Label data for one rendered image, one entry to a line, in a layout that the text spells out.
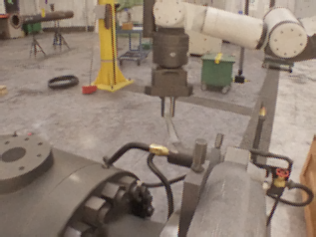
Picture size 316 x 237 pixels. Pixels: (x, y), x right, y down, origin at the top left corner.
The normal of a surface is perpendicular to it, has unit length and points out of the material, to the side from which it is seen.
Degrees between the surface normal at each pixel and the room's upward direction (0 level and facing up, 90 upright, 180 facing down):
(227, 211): 2
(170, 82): 86
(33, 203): 14
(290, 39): 107
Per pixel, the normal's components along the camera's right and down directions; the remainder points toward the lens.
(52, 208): -0.08, -0.79
